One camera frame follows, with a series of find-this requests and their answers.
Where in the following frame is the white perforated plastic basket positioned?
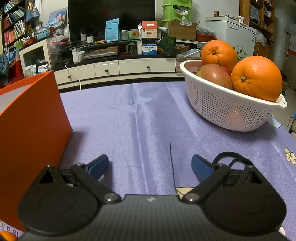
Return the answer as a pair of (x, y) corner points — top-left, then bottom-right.
(180, 60), (288, 132)

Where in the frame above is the blue white carton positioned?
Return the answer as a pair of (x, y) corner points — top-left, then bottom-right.
(142, 44), (158, 55)

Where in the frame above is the bookshelf with books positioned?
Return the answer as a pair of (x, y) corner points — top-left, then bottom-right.
(0, 0), (26, 54)

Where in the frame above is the wooden shelf unit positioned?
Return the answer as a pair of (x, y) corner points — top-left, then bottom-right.
(239, 0), (275, 55)

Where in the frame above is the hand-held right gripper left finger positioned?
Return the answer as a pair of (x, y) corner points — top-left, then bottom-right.
(38, 155), (121, 204)

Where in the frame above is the white plastic bag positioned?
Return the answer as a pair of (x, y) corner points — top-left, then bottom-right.
(24, 65), (37, 77)

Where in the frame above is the blue paper packet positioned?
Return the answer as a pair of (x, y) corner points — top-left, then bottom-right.
(105, 18), (120, 42)

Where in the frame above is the teal plastic basket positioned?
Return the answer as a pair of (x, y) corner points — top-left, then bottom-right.
(37, 29), (51, 40)

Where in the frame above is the white chest freezer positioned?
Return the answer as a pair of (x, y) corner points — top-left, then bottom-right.
(205, 16), (258, 63)

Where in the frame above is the wall calendar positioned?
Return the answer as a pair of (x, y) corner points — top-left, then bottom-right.
(285, 21), (296, 58)

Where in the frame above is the orange cardboard box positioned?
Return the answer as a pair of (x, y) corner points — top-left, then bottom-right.
(0, 70), (73, 232)

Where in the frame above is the black television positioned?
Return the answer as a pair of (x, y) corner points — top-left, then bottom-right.
(68, 0), (156, 43)

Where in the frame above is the blue gift bag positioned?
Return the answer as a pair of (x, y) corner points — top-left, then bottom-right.
(25, 1), (40, 22)

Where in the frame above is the orange white carton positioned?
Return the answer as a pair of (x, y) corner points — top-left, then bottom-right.
(141, 21), (158, 38)

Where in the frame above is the green plastic rack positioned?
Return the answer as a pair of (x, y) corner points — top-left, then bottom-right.
(162, 0), (192, 28)

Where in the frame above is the clear plastic container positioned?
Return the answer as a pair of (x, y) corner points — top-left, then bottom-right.
(177, 49), (201, 63)

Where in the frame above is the dark green bag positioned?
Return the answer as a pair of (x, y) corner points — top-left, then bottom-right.
(158, 35), (177, 56)

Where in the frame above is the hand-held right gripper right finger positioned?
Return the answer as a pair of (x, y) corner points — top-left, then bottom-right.
(183, 155), (263, 204)

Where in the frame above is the white cabinet with glass door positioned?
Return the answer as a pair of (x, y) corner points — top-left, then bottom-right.
(18, 38), (52, 78)

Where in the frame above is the brown cardboard box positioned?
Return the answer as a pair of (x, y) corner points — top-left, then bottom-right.
(168, 20), (200, 41)

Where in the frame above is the large orange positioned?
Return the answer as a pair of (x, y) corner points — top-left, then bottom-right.
(201, 40), (238, 72)
(231, 56), (283, 102)

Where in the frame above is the reddish apple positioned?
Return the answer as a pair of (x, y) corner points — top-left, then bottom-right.
(196, 64), (233, 90)

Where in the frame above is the red plastic basin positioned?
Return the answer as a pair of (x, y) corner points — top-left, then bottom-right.
(196, 34), (216, 42)

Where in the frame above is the purple floral tablecloth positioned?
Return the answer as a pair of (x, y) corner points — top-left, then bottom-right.
(0, 82), (296, 241)

